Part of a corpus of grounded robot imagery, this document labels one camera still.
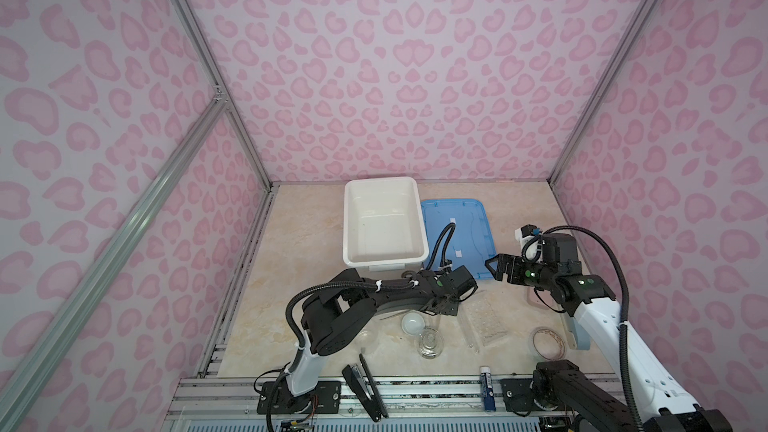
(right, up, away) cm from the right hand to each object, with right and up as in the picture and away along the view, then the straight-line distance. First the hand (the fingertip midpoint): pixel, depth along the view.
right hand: (501, 262), depth 79 cm
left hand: (-11, -13, +9) cm, 19 cm away
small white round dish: (-23, -18, +5) cm, 30 cm away
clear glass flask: (-19, -20, -2) cm, 28 cm away
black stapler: (-35, -30, -5) cm, 46 cm away
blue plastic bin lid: (-2, +2, +24) cm, 24 cm away
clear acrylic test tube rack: (-4, -18, +6) cm, 19 cm away
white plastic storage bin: (-32, +8, +28) cm, 43 cm away
